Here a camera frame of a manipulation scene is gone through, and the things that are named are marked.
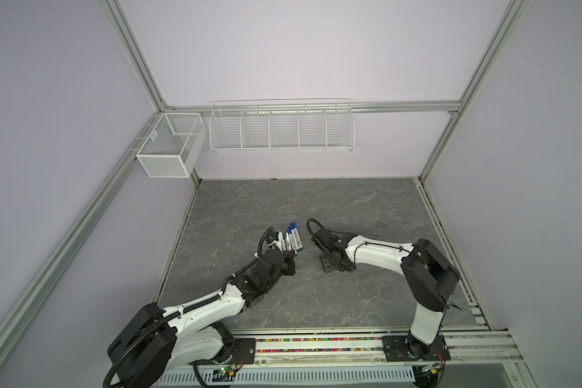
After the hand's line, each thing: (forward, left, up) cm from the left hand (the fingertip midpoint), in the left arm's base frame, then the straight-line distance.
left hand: (294, 255), depth 83 cm
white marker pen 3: (+3, +2, +4) cm, 5 cm away
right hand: (+1, -15, -11) cm, 18 cm away
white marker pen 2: (+13, 0, -10) cm, 17 cm away
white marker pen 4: (0, +4, +10) cm, 11 cm away
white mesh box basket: (+45, +48, +14) cm, 67 cm away
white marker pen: (+13, -2, -10) cm, 17 cm away
